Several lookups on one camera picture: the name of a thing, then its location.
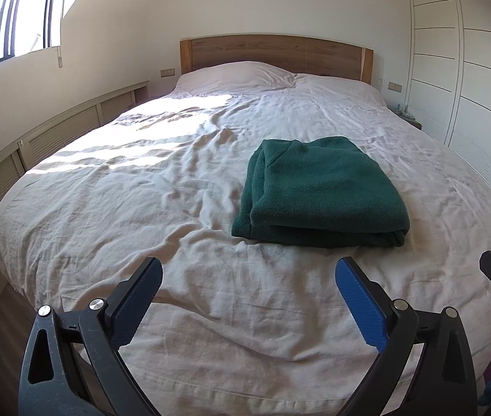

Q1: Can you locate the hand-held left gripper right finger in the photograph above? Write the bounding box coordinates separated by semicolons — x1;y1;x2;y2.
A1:
335;257;477;416

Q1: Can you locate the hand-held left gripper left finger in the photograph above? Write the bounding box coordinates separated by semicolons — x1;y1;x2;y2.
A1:
19;257;163;416

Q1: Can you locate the green knit sweater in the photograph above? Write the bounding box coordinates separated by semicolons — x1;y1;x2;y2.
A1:
231;136;411;249

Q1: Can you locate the white bed duvet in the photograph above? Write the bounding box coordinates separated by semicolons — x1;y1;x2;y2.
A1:
0;82;491;410

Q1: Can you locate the cluttered nightstand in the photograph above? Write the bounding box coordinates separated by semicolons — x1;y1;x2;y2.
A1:
390;104;424;131

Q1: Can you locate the beige slatted radiator cover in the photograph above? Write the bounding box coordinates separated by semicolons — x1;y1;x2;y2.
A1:
0;80;150;304

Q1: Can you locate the white pillow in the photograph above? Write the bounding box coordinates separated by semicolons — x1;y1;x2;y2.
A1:
293;73;387;105
175;61;302;94

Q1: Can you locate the white wardrobe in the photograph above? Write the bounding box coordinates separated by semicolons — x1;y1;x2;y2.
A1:
404;0;491;206

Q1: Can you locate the wooden headboard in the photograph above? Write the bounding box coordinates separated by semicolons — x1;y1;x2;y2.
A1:
179;34;374;85

